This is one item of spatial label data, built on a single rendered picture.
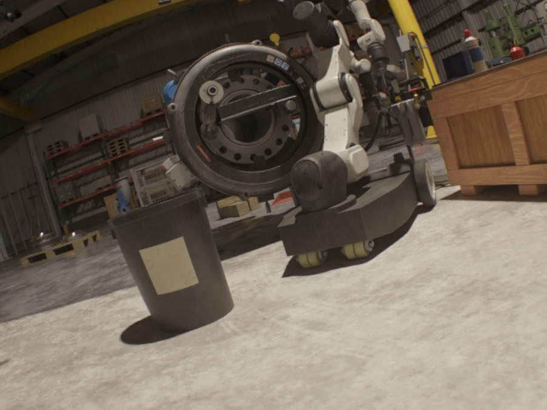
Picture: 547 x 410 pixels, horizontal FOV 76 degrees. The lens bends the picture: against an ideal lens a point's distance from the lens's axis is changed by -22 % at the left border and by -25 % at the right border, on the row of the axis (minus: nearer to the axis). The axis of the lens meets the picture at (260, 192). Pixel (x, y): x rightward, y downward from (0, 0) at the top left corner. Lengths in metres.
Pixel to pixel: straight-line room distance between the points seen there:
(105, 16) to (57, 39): 1.74
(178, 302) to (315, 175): 0.56
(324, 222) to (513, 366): 0.91
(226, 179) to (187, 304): 0.91
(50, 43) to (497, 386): 14.14
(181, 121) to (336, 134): 0.71
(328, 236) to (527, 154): 0.77
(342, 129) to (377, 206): 0.42
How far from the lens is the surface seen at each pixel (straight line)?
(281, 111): 2.03
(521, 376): 0.65
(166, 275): 1.21
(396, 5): 5.65
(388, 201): 1.45
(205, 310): 1.25
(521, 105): 1.51
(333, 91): 1.78
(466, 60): 1.87
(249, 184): 2.03
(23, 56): 14.54
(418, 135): 2.27
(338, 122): 1.73
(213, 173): 2.00
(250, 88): 2.22
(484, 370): 0.68
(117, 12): 13.90
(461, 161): 1.83
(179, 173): 2.02
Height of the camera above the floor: 0.40
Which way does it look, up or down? 4 degrees down
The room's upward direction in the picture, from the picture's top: 18 degrees counter-clockwise
